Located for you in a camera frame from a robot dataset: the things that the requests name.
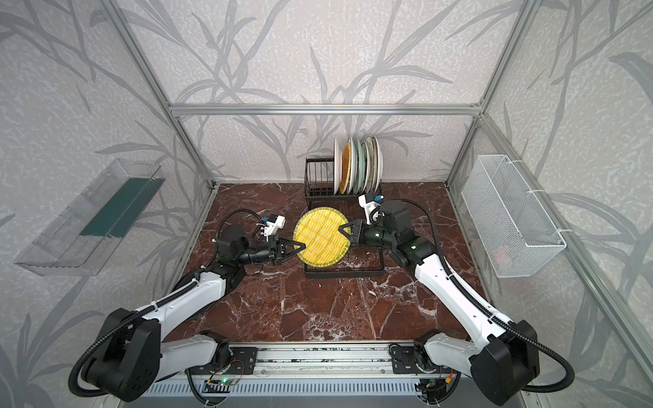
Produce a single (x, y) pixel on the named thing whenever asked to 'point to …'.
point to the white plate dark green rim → (337, 167)
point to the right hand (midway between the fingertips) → (337, 228)
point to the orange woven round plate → (345, 168)
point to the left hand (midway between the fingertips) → (302, 253)
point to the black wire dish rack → (363, 260)
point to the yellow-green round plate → (318, 229)
